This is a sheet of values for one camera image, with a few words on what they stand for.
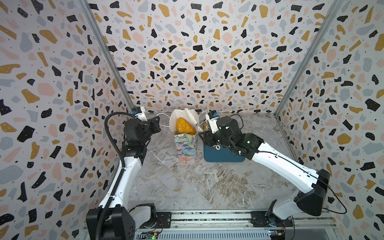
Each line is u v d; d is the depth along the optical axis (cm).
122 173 47
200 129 68
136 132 56
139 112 64
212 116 60
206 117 64
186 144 82
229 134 52
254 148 48
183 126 90
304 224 75
